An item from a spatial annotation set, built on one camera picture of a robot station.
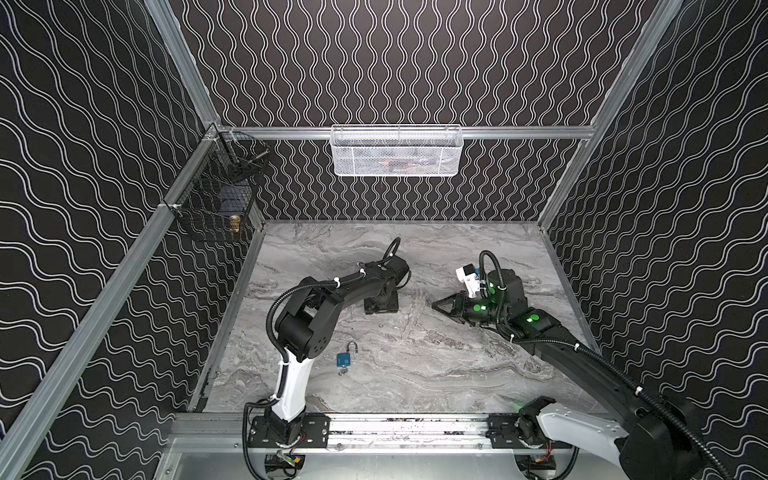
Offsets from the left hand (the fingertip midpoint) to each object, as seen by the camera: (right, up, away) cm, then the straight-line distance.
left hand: (395, 313), depth 95 cm
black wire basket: (-57, +34, 0) cm, 66 cm away
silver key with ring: (-15, -14, -11) cm, 23 cm away
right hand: (+9, +5, -19) cm, 21 cm away
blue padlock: (-15, -12, -9) cm, 21 cm away
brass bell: (-45, +27, -13) cm, 54 cm away
